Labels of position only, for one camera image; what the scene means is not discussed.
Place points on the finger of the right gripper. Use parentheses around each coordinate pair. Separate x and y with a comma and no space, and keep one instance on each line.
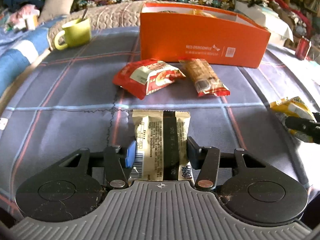
(304,129)

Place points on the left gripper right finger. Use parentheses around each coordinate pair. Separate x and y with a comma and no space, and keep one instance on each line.
(207,161)

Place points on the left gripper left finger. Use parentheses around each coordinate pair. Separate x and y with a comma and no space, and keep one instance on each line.
(118,163)

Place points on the beige black cookie pack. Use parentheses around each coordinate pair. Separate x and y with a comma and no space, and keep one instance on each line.
(161,146)

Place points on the gold crinkled snack bag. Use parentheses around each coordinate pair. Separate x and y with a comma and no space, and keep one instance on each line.
(293,107)

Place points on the brown red snack bar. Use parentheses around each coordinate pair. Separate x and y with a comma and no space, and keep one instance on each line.
(205,80)

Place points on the red soda can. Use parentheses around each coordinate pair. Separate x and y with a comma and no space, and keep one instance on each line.
(303,48)

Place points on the red white snack bag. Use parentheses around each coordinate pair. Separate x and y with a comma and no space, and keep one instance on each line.
(145,77)

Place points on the orange cardboard box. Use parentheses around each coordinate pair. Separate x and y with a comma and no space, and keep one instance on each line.
(173,31)

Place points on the green mug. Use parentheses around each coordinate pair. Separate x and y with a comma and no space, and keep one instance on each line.
(73,34)

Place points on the pink quilted sofa cover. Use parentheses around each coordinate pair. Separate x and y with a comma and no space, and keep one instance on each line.
(125,14)

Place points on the blue striped blanket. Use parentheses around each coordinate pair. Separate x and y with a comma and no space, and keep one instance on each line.
(21,49)

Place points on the beige pillow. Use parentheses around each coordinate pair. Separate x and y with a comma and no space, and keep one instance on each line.
(54,8)

